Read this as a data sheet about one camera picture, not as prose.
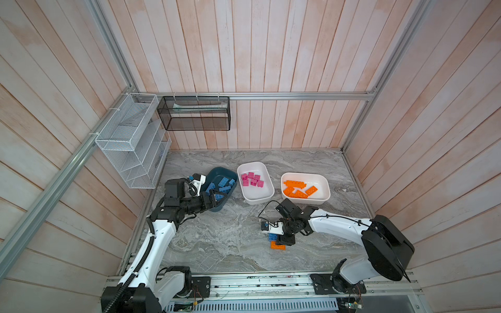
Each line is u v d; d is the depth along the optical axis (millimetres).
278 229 758
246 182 1029
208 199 673
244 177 1052
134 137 757
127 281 392
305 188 1011
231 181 1027
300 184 1015
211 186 1008
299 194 983
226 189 999
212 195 671
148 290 391
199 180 717
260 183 1040
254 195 981
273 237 747
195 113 1043
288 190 1008
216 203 664
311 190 1010
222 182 1042
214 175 1040
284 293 730
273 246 833
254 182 1027
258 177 1066
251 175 1071
